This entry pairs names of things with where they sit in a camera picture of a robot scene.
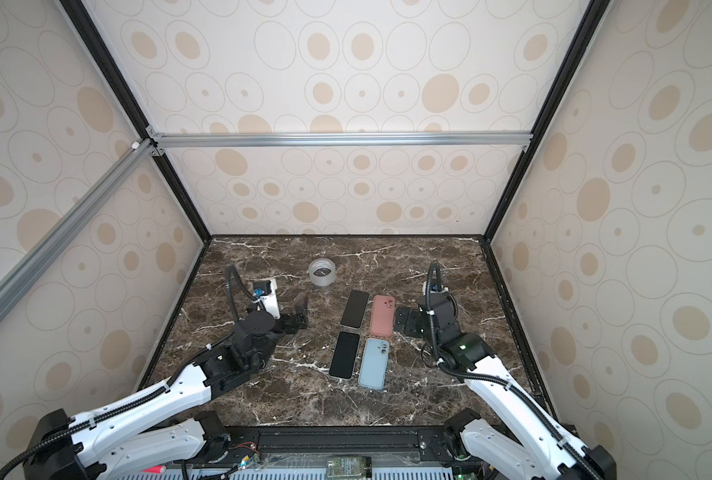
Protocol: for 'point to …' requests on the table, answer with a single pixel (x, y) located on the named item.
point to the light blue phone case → (373, 373)
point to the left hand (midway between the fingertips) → (299, 295)
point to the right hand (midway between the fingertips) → (413, 311)
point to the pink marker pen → (158, 469)
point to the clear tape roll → (322, 272)
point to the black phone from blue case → (344, 355)
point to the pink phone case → (382, 315)
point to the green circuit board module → (349, 467)
